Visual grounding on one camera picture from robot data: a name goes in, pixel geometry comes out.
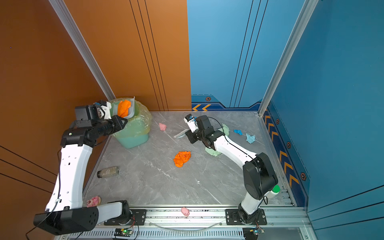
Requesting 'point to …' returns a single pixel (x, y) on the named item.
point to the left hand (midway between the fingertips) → (126, 118)
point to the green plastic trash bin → (135, 133)
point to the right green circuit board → (252, 233)
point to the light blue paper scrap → (251, 139)
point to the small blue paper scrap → (238, 131)
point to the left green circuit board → (123, 232)
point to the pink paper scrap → (162, 127)
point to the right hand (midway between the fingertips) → (186, 132)
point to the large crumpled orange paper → (181, 157)
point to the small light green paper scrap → (225, 129)
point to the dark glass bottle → (110, 171)
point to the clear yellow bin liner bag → (139, 118)
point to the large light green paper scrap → (212, 152)
